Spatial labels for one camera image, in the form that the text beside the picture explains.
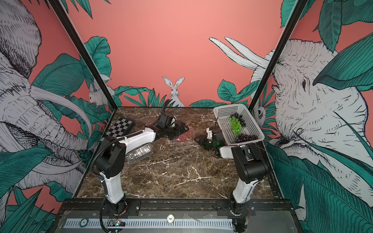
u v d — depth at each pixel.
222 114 1.11
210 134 0.90
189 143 0.96
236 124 1.04
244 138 0.97
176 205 0.77
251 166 0.49
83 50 0.86
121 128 1.04
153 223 0.70
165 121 0.74
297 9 0.70
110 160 0.49
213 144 0.78
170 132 0.80
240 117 1.11
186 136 1.00
